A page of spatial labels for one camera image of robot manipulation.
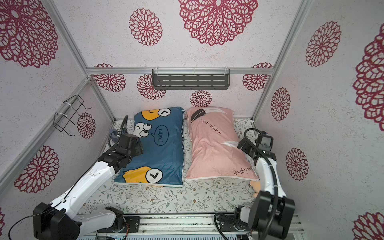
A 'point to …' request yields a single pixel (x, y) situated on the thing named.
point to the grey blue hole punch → (114, 135)
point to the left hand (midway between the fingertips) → (134, 147)
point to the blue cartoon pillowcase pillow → (161, 162)
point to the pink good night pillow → (212, 148)
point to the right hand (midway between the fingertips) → (246, 143)
